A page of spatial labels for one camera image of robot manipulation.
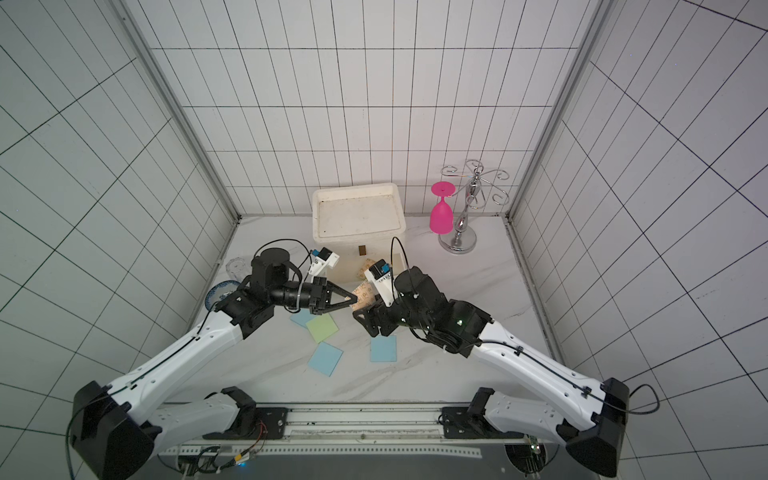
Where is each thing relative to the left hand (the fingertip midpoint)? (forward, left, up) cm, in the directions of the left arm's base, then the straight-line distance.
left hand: (349, 306), depth 65 cm
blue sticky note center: (0, -7, -27) cm, 28 cm away
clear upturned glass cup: (+23, +41, -19) cm, 50 cm away
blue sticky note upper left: (+9, +18, -25) cm, 32 cm away
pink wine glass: (+38, -26, -9) cm, 47 cm away
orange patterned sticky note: (+3, -3, 0) cm, 5 cm away
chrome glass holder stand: (+43, -38, -28) cm, 63 cm away
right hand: (0, -1, -2) cm, 3 cm away
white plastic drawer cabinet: (+29, 0, -4) cm, 29 cm away
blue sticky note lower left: (-3, +9, -27) cm, 29 cm away
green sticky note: (+6, +12, -27) cm, 30 cm away
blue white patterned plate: (+17, +47, -24) cm, 55 cm away
